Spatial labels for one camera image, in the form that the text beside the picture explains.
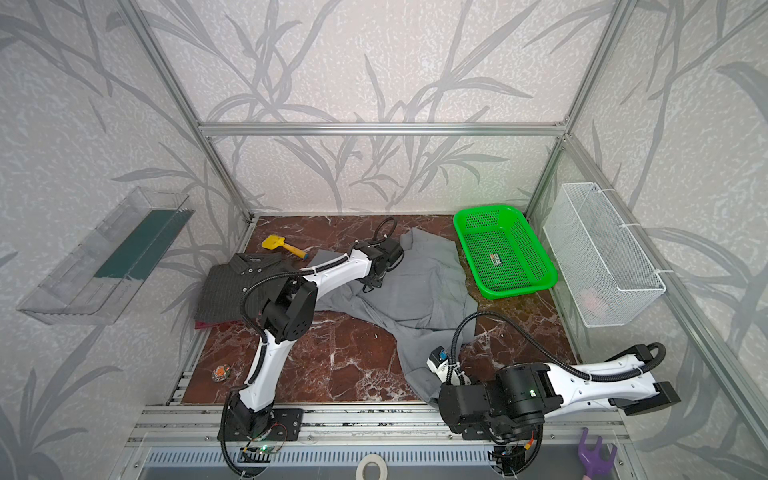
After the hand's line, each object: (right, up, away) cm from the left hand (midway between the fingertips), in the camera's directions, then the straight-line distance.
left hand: (368, 268), depth 100 cm
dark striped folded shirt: (-47, -8, -7) cm, 48 cm away
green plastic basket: (+48, +5, +9) cm, 49 cm away
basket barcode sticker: (+45, +2, +7) cm, 46 cm away
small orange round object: (-39, -27, -18) cm, 51 cm away
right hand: (+20, -26, -34) cm, 47 cm away
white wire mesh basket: (+54, +2, -39) cm, 67 cm away
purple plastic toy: (+56, -43, -32) cm, 77 cm away
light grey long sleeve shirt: (+19, -11, -3) cm, 22 cm away
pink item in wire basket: (+59, -6, -26) cm, 64 cm away
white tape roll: (+4, -42, -30) cm, 52 cm away
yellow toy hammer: (-36, +9, +11) cm, 39 cm away
